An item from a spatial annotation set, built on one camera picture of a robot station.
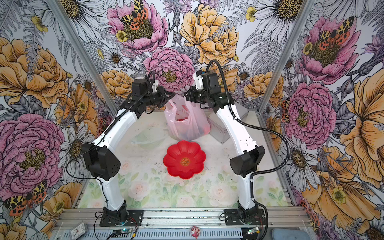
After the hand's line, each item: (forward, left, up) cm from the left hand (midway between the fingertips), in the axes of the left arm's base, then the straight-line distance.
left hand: (175, 97), depth 81 cm
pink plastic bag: (-4, -5, -15) cm, 16 cm away
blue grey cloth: (-58, -48, -31) cm, 81 cm away
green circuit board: (-56, -38, -34) cm, 76 cm away
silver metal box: (-5, -25, -24) cm, 35 cm away
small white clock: (-55, +43, -32) cm, 77 cm away
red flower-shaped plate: (-19, -4, -34) cm, 39 cm away
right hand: (-5, -5, +3) cm, 8 cm away
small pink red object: (-56, -10, -30) cm, 64 cm away
